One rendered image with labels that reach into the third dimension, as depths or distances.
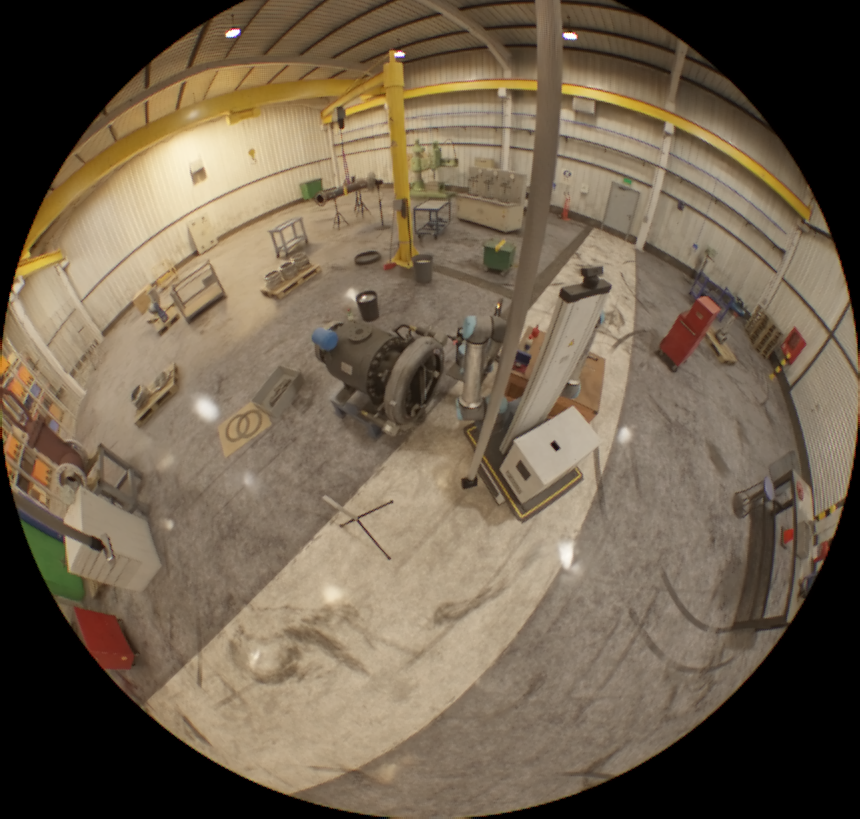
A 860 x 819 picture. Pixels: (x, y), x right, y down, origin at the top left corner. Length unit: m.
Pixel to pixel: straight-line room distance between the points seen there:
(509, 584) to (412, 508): 1.06
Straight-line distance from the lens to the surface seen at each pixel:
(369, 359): 2.05
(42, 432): 4.30
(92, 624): 4.98
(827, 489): 8.27
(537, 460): 1.63
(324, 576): 2.46
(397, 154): 5.02
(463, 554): 2.27
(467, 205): 8.16
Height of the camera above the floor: 2.26
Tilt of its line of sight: 52 degrees down
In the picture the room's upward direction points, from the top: 3 degrees counter-clockwise
